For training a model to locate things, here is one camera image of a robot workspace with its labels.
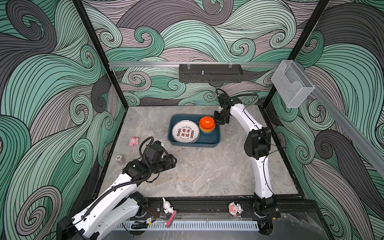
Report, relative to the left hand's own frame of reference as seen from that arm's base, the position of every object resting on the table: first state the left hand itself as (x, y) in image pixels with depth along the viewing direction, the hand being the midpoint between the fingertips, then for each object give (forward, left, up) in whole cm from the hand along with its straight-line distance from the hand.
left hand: (173, 160), depth 76 cm
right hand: (+29, -26, -3) cm, 39 cm away
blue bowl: (+25, -20, -11) cm, 34 cm away
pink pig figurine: (-20, -30, -10) cm, 38 cm away
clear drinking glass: (+26, +13, -10) cm, 31 cm away
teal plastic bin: (+20, -24, -12) cm, 34 cm away
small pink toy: (+17, +29, -10) cm, 35 cm away
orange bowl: (+30, -21, -6) cm, 37 cm away
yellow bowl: (+26, -20, -10) cm, 34 cm away
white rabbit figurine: (-19, +2, -10) cm, 22 cm away
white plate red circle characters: (+26, -6, -11) cm, 29 cm away
